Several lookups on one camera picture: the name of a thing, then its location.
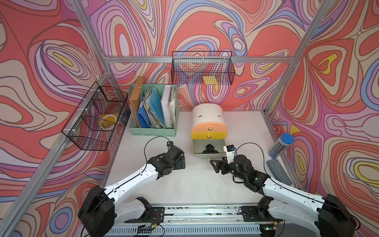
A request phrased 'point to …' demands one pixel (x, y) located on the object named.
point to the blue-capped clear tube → (281, 144)
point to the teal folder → (154, 99)
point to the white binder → (167, 112)
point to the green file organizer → (153, 109)
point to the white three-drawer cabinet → (208, 122)
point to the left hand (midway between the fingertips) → (178, 161)
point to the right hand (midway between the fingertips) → (217, 163)
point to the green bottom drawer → (199, 145)
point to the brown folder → (135, 101)
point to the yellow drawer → (207, 135)
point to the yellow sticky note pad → (210, 80)
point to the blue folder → (143, 117)
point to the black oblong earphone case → (209, 147)
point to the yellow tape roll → (107, 121)
